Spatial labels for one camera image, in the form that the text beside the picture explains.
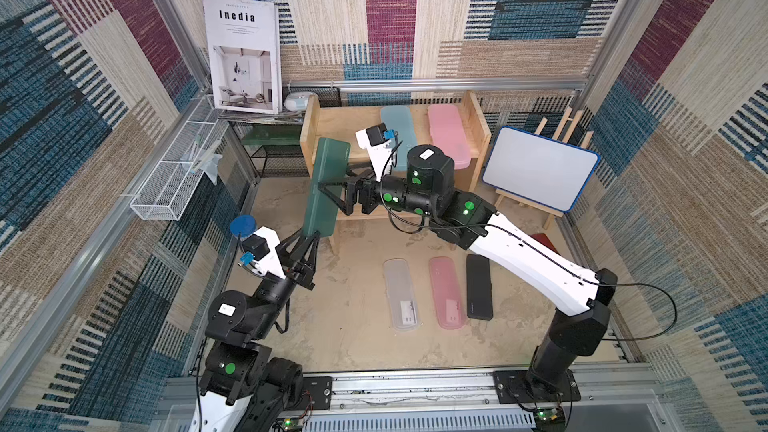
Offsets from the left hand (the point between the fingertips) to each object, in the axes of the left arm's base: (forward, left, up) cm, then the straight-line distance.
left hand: (311, 231), depth 58 cm
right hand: (+6, -4, +8) cm, 11 cm away
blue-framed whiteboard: (+32, -62, -15) cm, 71 cm away
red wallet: (+20, -67, -37) cm, 79 cm away
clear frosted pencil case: (+4, -18, -39) cm, 43 cm away
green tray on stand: (+47, +22, -13) cm, 54 cm away
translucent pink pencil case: (+5, -32, -40) cm, 51 cm away
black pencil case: (+5, -42, -38) cm, 57 cm away
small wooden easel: (+38, -68, -8) cm, 79 cm away
